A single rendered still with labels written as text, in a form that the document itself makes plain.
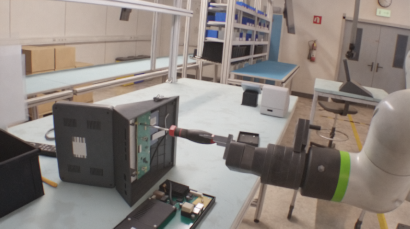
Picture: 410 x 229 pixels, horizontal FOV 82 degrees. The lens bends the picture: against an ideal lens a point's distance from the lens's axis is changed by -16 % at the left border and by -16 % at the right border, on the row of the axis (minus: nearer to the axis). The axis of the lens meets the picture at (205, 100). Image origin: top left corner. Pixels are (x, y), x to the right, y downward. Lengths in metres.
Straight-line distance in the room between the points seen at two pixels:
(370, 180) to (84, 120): 0.58
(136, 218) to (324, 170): 0.36
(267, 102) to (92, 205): 0.99
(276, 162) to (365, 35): 6.80
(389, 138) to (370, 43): 6.82
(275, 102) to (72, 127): 0.99
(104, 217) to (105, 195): 0.08
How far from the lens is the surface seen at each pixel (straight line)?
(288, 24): 4.19
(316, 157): 0.49
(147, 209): 0.60
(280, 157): 0.49
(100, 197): 0.68
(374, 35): 7.25
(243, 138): 1.06
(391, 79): 7.39
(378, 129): 0.44
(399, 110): 0.43
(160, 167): 0.79
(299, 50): 7.08
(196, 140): 0.54
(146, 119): 0.63
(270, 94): 1.38
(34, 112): 2.71
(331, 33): 7.06
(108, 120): 0.64
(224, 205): 0.67
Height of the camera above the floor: 1.39
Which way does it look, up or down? 14 degrees down
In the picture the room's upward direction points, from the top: 5 degrees clockwise
